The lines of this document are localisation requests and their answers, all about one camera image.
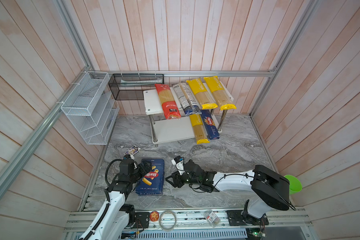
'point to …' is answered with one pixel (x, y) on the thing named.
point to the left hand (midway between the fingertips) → (147, 169)
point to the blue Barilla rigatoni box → (152, 183)
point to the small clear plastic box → (211, 218)
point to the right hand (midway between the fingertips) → (168, 178)
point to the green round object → (295, 186)
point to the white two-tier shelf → (164, 130)
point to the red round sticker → (154, 216)
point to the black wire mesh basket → (131, 86)
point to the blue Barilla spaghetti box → (210, 124)
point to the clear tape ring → (159, 221)
